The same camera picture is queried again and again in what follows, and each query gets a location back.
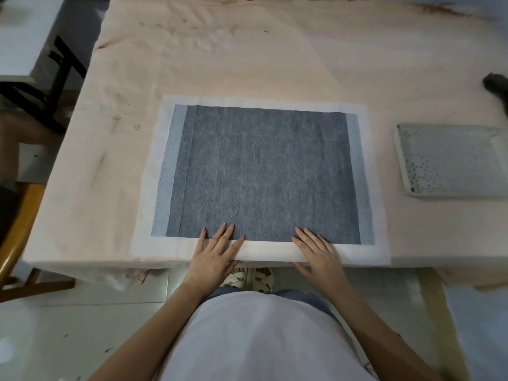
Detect beige plastic tray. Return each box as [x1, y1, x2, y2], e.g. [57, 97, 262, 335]
[393, 122, 508, 199]

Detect person's right forearm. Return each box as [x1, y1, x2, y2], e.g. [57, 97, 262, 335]
[331, 283, 443, 381]

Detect beige sandal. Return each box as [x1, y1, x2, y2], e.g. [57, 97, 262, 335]
[220, 268, 249, 291]
[253, 267, 275, 294]

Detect person's blue jeans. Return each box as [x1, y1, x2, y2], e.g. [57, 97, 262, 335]
[204, 284, 340, 320]

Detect person's left hand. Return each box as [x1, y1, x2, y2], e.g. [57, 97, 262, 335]
[185, 222, 247, 293]

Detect person's right hand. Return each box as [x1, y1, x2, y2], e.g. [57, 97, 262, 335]
[292, 225, 351, 299]

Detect person's white shirt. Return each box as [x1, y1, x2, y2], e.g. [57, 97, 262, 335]
[156, 291, 378, 381]

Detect white folding table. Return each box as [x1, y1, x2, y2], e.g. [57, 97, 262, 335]
[0, 0, 89, 136]

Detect pink tablecloth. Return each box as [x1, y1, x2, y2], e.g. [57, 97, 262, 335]
[22, 0, 508, 293]

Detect black plastic bag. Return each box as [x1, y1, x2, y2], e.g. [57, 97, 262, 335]
[482, 72, 508, 116]

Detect yellow chair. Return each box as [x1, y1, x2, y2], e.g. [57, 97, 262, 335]
[0, 182, 77, 304]

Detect person's left forearm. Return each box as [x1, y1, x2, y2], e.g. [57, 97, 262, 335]
[89, 279, 209, 381]

